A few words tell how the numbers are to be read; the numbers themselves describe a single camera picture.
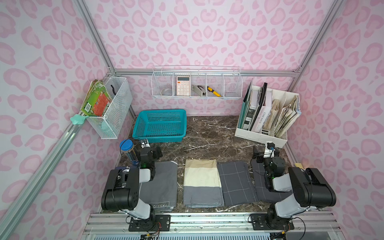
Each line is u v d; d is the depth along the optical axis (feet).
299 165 3.15
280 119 3.08
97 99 2.39
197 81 3.37
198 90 3.21
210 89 3.21
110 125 2.37
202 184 2.80
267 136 3.12
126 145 2.53
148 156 2.32
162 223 2.37
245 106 2.92
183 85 3.12
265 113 3.02
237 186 2.74
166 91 3.12
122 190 1.51
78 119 2.04
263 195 2.63
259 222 2.37
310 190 1.48
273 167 2.31
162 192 2.69
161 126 3.73
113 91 2.92
